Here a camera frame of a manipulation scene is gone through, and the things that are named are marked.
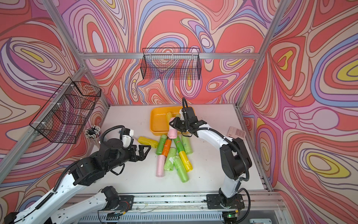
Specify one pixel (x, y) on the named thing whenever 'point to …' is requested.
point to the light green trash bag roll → (178, 115)
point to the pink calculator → (236, 132)
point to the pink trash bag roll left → (160, 160)
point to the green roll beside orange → (161, 144)
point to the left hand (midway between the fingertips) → (146, 147)
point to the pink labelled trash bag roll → (172, 133)
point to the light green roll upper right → (188, 144)
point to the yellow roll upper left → (152, 143)
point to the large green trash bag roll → (181, 169)
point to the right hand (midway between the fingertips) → (171, 127)
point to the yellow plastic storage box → (160, 118)
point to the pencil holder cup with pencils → (92, 133)
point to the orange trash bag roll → (166, 148)
